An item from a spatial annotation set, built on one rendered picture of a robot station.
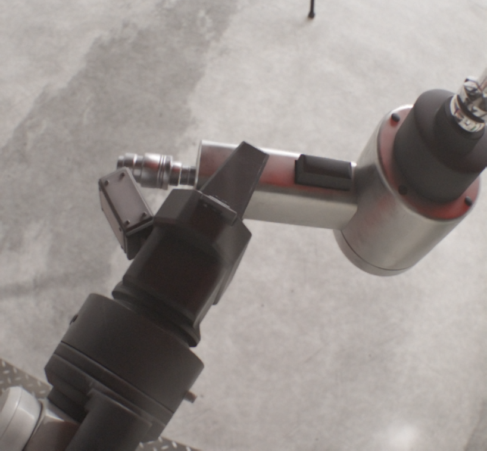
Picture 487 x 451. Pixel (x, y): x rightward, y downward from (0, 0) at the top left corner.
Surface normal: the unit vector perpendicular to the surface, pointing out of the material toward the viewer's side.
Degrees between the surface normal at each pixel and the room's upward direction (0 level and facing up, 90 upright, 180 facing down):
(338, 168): 2
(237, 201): 2
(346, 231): 91
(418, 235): 92
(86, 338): 30
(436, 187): 92
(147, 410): 41
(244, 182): 2
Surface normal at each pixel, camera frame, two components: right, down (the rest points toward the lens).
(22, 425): 0.61, -0.49
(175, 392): 0.82, 0.21
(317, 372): 0.15, -0.45
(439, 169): -0.49, 0.76
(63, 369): -0.42, -0.63
